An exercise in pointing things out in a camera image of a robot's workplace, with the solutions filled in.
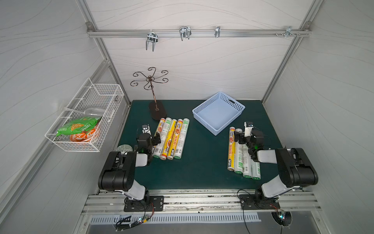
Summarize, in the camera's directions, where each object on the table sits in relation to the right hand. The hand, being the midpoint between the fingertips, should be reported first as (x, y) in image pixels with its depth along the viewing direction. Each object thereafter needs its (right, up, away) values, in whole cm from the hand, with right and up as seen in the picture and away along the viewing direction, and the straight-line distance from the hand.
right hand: (243, 130), depth 95 cm
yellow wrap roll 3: (-11, -18, -11) cm, 24 cm away
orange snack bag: (-81, +1, -33) cm, 88 cm away
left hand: (-62, -2, -1) cm, 62 cm away
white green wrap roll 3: (-6, -14, -9) cm, 18 cm away
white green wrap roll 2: (-40, -1, +3) cm, 40 cm away
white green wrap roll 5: (+2, -22, -14) cm, 26 cm away
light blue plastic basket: (-14, +12, +18) cm, 26 cm away
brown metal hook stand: (-62, +14, +19) cm, 66 cm away
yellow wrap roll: (-57, +2, +6) cm, 57 cm away
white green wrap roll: (-53, -3, 0) cm, 53 cm away
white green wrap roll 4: (-2, -18, -11) cm, 21 cm away
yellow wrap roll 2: (-50, -6, 0) cm, 50 cm away
